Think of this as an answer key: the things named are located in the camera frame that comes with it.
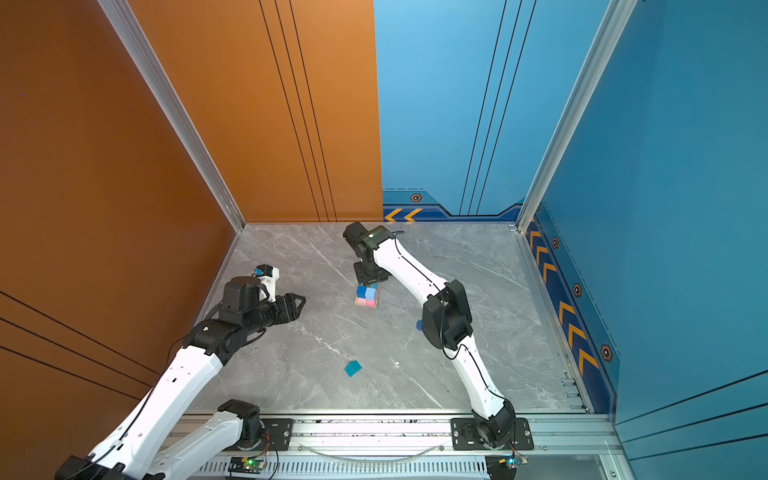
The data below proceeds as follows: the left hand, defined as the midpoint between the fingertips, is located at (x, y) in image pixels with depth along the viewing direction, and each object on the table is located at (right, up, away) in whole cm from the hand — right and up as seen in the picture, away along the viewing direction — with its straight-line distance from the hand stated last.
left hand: (298, 298), depth 79 cm
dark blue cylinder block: (+33, -11, +13) cm, 37 cm away
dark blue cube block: (+15, 0, +16) cm, 22 cm away
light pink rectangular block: (+15, -4, +17) cm, 23 cm away
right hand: (+18, +3, +13) cm, 23 cm away
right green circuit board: (+52, -39, -9) cm, 65 cm away
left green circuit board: (-9, -39, -8) cm, 41 cm away
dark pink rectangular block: (+18, -5, +17) cm, 25 cm away
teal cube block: (+14, -21, +5) cm, 25 cm away
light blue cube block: (+18, -1, +15) cm, 23 cm away
